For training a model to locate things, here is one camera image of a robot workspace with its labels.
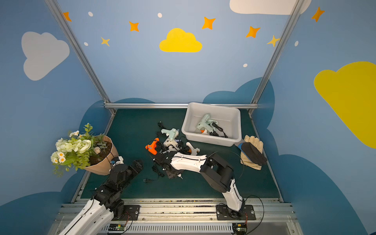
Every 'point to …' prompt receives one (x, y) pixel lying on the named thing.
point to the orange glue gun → (151, 147)
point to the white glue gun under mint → (172, 145)
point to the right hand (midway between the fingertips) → (177, 170)
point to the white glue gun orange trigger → (202, 130)
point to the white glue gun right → (194, 152)
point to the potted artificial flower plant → (87, 151)
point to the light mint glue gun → (207, 123)
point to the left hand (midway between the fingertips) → (138, 162)
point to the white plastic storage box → (228, 118)
